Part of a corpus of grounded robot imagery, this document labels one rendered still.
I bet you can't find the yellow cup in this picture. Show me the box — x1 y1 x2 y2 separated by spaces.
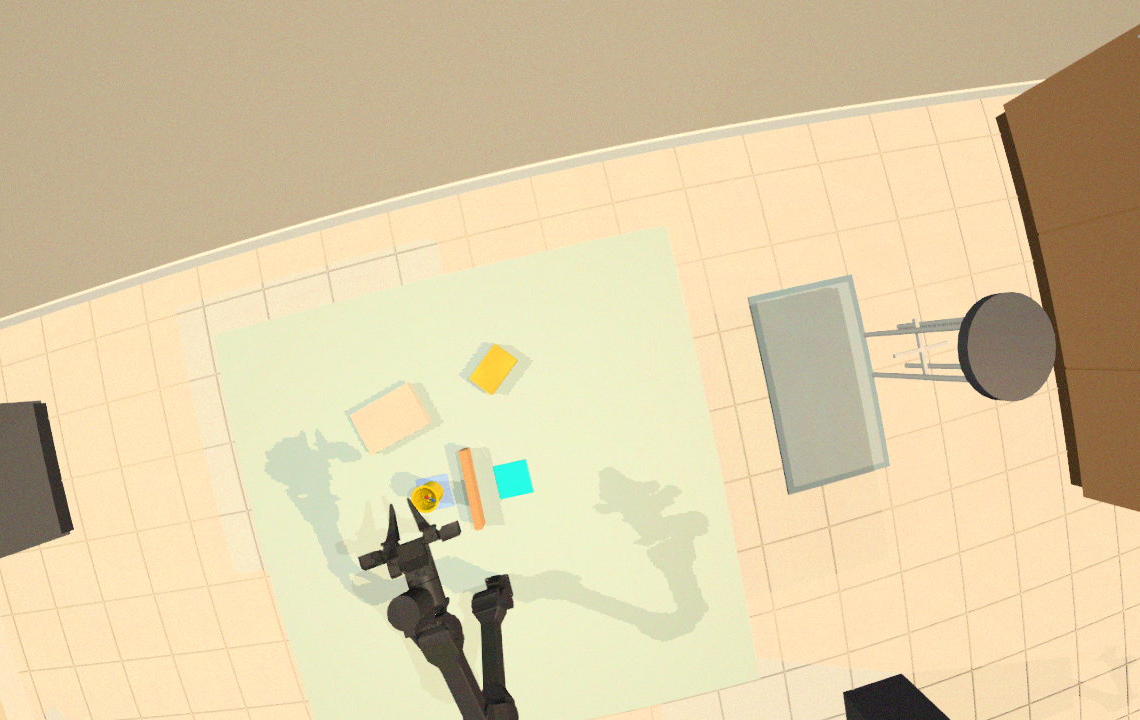
412 481 443 513

